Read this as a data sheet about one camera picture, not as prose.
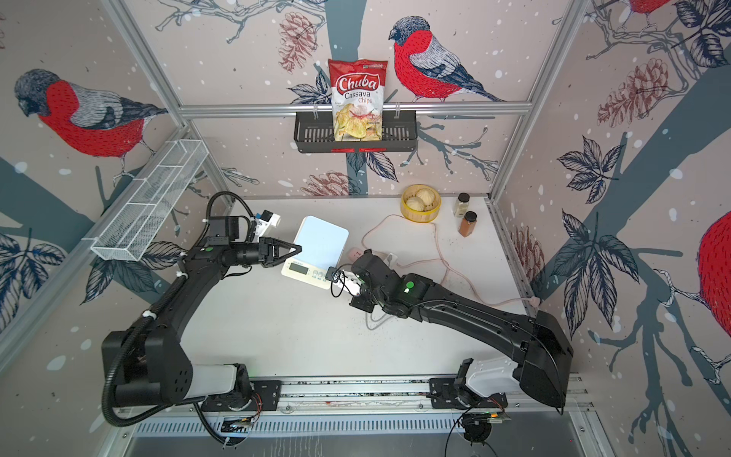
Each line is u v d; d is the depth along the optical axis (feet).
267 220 2.39
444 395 2.39
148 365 1.33
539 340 1.32
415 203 3.62
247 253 2.25
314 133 3.11
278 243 2.30
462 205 3.58
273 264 2.31
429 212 3.63
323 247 2.43
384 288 1.81
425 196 3.74
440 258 3.31
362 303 2.16
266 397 2.40
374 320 2.87
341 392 2.46
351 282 2.06
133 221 2.40
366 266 1.83
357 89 2.80
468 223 3.40
